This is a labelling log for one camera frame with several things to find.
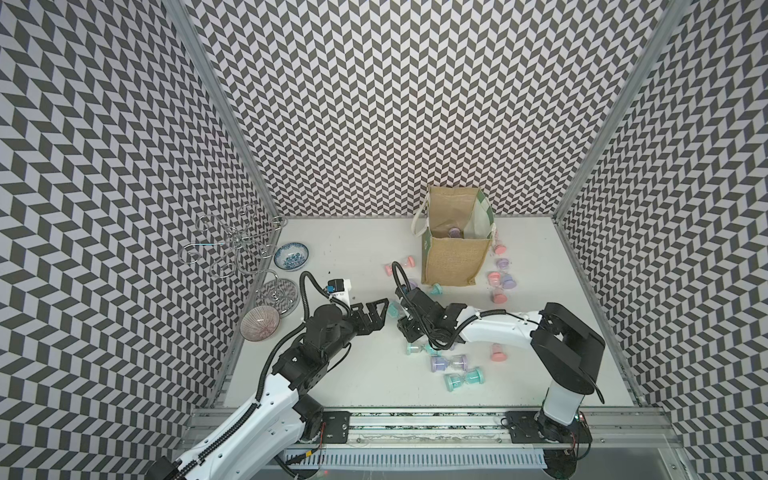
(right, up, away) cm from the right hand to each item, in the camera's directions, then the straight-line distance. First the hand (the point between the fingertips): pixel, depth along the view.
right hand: (407, 325), depth 88 cm
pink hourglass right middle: (+29, +13, +10) cm, 34 cm away
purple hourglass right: (+34, +12, +9) cm, 37 cm away
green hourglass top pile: (+10, +10, +8) cm, 16 cm away
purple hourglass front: (+9, -8, -8) cm, 14 cm away
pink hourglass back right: (+33, +23, +17) cm, 44 cm away
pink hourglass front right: (+25, -6, -6) cm, 26 cm away
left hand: (-8, +8, -12) cm, 17 cm away
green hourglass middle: (+4, -5, -4) cm, 7 cm away
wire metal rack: (-59, +25, +16) cm, 66 cm away
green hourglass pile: (-4, +9, -17) cm, 20 cm away
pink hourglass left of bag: (+1, +18, +14) cm, 22 cm away
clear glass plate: (-43, +7, +13) cm, 46 cm away
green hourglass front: (+12, -11, -11) cm, 20 cm away
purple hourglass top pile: (+18, +28, +23) cm, 41 cm away
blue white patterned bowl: (-41, +20, +17) cm, 48 cm away
